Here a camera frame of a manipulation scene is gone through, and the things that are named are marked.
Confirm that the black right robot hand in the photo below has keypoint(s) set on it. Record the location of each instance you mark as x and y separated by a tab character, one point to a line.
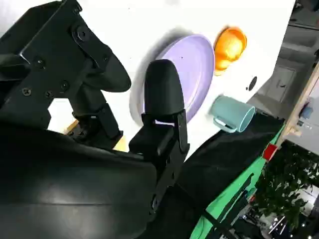
62	186

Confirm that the black cloth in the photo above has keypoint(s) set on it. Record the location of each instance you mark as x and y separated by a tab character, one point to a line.
224	159

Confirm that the green cloth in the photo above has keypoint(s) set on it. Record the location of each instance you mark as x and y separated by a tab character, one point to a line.
231	191

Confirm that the lilac plate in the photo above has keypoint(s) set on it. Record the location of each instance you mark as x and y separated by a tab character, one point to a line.
192	74

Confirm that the pale green mug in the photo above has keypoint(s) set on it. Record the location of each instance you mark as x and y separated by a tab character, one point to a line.
231	112

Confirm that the red tag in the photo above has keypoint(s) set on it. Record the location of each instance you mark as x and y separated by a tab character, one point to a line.
270	152

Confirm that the orange and white toy bread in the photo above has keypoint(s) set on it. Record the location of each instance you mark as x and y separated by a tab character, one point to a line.
229	49

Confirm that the black round table grommet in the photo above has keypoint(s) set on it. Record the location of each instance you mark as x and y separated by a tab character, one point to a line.
253	82

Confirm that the green leafy plant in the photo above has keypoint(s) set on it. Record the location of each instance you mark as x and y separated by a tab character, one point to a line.
286	179

